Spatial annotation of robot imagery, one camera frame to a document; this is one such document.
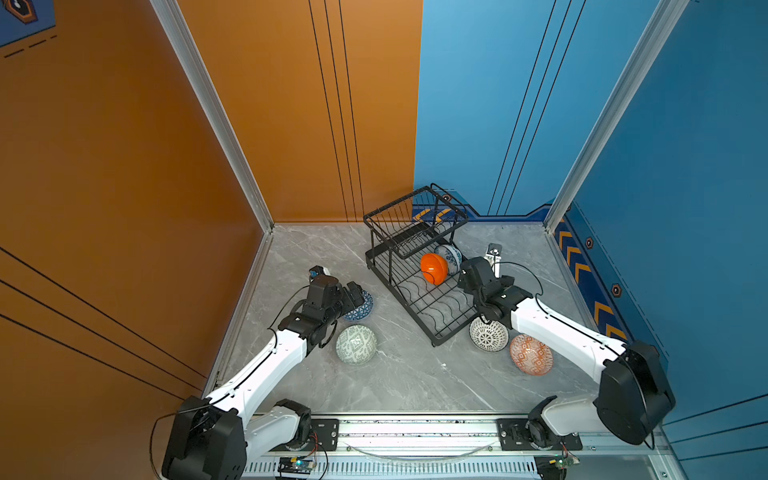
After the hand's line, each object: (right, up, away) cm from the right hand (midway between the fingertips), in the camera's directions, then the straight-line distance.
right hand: (477, 274), depth 86 cm
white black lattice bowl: (+4, -19, +3) cm, 20 cm away
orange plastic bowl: (-11, +1, +14) cm, 18 cm away
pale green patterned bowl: (-35, -21, +1) cm, 41 cm away
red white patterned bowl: (+15, -23, -1) cm, 28 cm away
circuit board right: (+14, -44, -16) cm, 49 cm away
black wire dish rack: (-17, +4, +19) cm, 26 cm away
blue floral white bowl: (-5, +4, +10) cm, 12 cm away
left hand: (-36, -4, -1) cm, 37 cm away
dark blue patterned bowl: (-34, -12, +8) cm, 37 cm away
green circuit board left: (-48, -44, -16) cm, 67 cm away
